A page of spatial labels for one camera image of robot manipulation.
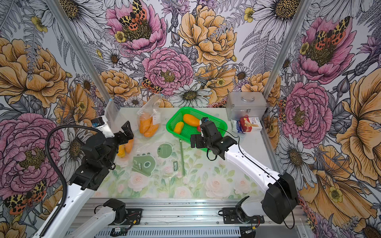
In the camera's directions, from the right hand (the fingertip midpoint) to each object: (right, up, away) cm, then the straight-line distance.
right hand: (198, 141), depth 81 cm
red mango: (+1, +6, +25) cm, 25 cm away
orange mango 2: (-31, +5, +22) cm, 38 cm away
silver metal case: (+31, +24, +27) cm, 47 cm away
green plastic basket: (-6, +5, +30) cm, 32 cm away
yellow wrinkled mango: (-13, +7, +24) cm, 28 cm away
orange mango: (-36, +9, +19) cm, 41 cm away
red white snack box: (+36, +9, +27) cm, 46 cm away
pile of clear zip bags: (-22, -13, +13) cm, 28 cm away
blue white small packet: (+28, +8, +27) cm, 40 cm away
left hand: (-36, +7, -12) cm, 38 cm away
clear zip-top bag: (-30, +14, +13) cm, 35 cm away
